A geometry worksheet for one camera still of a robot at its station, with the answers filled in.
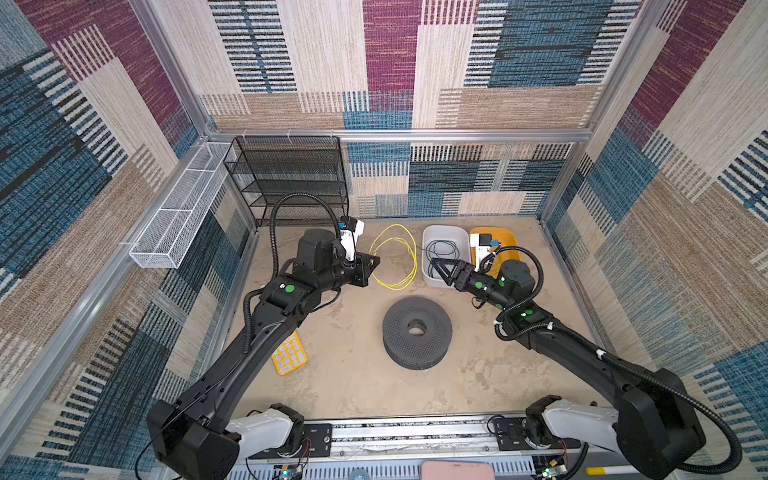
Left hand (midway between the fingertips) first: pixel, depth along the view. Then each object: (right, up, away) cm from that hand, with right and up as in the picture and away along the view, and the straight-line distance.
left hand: (381, 256), depth 71 cm
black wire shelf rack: (-40, +30, +36) cm, 62 cm away
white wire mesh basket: (-65, +4, +21) cm, 69 cm away
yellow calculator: (-26, -28, +15) cm, 42 cm away
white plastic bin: (+22, +4, +41) cm, 47 cm away
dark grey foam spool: (+9, -26, +10) cm, 29 cm away
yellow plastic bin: (+45, +6, +40) cm, 60 cm away
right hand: (+13, -3, +4) cm, 14 cm away
